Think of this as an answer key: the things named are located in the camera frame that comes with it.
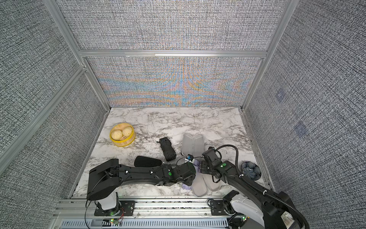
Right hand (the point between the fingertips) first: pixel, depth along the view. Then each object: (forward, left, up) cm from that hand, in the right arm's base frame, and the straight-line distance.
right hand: (204, 163), depth 85 cm
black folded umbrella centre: (+7, +21, 0) cm, 23 cm away
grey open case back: (+15, +6, -6) cm, 17 cm away
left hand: (-8, +6, +1) cm, 10 cm away
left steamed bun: (+19, +57, +2) cm, 61 cm away
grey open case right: (-11, +2, -3) cm, 11 cm away
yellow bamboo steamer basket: (+21, +54, 0) cm, 58 cm away
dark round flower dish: (-4, -27, -1) cm, 28 cm away
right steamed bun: (+22, +51, +2) cm, 56 cm away
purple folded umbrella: (-14, +12, +2) cm, 18 cm away
